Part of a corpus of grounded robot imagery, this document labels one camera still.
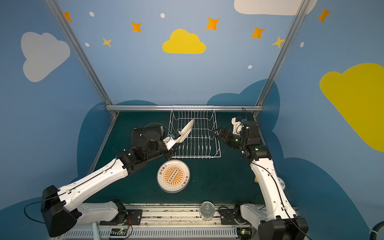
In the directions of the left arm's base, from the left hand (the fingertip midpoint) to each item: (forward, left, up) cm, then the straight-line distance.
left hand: (178, 139), depth 74 cm
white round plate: (+1, -4, +5) cm, 6 cm away
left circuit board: (-36, +29, -30) cm, 55 cm away
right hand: (+3, -21, +2) cm, 21 cm away
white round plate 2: (-9, +4, -25) cm, 27 cm away
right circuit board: (-36, -34, -29) cm, 57 cm away
